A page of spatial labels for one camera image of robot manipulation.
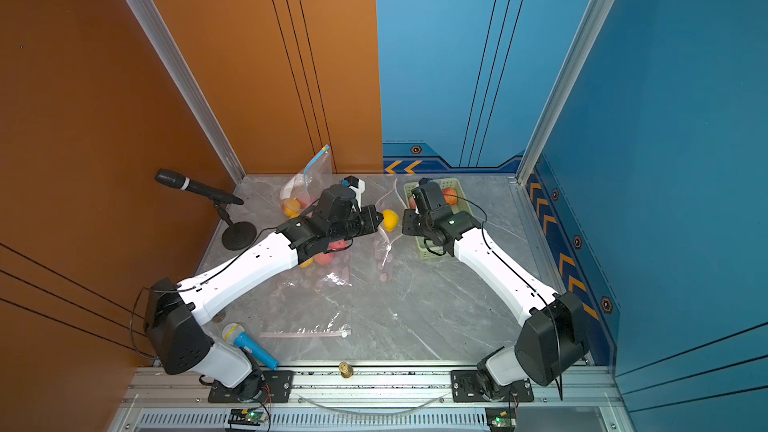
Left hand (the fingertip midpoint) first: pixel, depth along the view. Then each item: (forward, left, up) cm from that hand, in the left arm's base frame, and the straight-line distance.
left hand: (388, 213), depth 77 cm
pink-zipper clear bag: (-22, +21, -26) cm, 40 cm away
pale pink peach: (-11, +11, +2) cm, 15 cm away
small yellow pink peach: (+2, 0, -6) cm, 6 cm away
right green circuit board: (-41, -28, -27) cm, 57 cm away
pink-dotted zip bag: (-6, +16, -23) cm, 29 cm away
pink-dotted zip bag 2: (+8, -1, -7) cm, 10 cm away
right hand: (+2, -6, -5) cm, 8 cm away
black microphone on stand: (+9, +52, -25) cm, 58 cm away
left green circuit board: (-42, +33, -27) cm, 60 cm away
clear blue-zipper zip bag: (+15, +28, -9) cm, 33 cm away
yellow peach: (+13, +32, -15) cm, 38 cm away
